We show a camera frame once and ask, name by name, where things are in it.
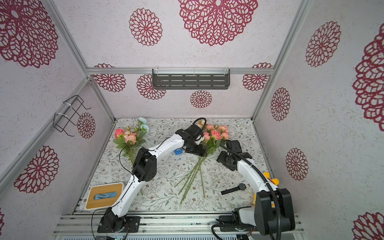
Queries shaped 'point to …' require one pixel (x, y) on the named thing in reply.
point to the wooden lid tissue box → (101, 197)
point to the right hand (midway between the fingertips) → (222, 158)
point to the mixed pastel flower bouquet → (128, 141)
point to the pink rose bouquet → (213, 135)
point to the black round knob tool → (241, 186)
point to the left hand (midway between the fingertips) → (201, 154)
